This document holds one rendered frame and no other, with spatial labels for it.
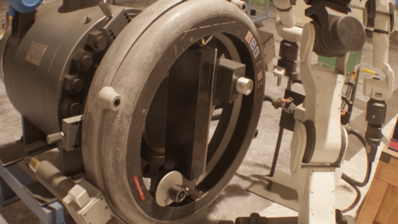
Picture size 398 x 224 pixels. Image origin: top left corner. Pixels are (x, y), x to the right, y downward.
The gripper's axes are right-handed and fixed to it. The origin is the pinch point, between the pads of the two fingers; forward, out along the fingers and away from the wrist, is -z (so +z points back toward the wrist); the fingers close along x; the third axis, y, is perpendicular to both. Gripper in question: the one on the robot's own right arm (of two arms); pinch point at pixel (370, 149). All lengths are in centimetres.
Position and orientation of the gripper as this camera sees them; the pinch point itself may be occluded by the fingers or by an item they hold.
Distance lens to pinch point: 146.6
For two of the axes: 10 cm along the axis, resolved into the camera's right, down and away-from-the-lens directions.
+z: 0.3, -9.7, -2.5
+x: 2.6, -2.3, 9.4
